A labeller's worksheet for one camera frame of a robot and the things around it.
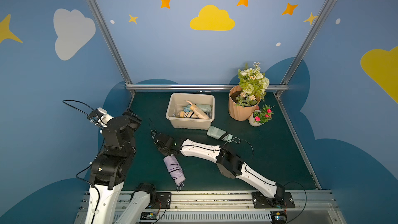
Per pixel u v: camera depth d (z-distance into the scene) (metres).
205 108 1.02
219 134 0.96
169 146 0.71
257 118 0.92
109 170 0.37
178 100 1.04
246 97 0.94
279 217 0.73
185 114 1.00
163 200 0.74
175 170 0.81
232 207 0.74
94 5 0.75
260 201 0.74
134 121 0.52
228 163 0.60
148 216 0.72
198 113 0.95
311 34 0.88
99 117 0.46
